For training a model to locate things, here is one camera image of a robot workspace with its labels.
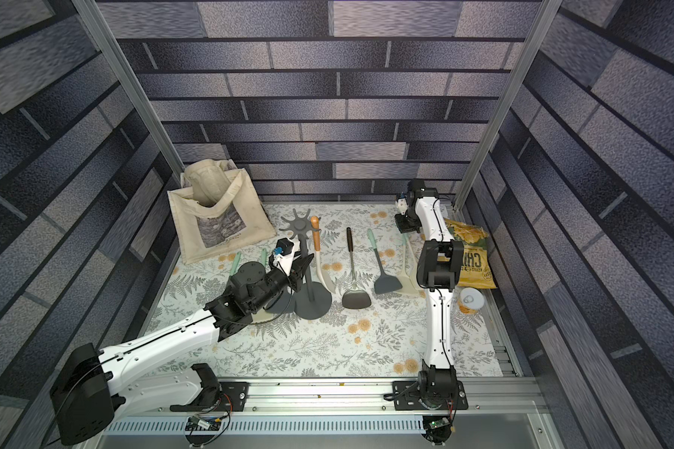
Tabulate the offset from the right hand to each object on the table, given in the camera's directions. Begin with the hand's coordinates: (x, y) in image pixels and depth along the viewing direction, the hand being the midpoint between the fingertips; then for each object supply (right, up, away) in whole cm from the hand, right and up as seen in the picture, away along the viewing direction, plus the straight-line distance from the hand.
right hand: (407, 226), depth 105 cm
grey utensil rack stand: (-37, -26, -15) cm, 48 cm away
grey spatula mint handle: (-65, -14, -5) cm, 66 cm away
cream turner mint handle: (-3, -21, -13) cm, 24 cm away
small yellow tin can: (+15, -23, -20) cm, 34 cm away
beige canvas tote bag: (-64, +5, -22) cm, 68 cm away
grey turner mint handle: (-11, -19, -12) cm, 25 cm away
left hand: (-34, -7, -33) cm, 48 cm away
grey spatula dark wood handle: (-21, -24, -13) cm, 35 cm away
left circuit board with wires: (-63, -54, -34) cm, 90 cm away
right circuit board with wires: (0, -54, -33) cm, 63 cm away
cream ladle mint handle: (-1, -4, -3) cm, 5 cm away
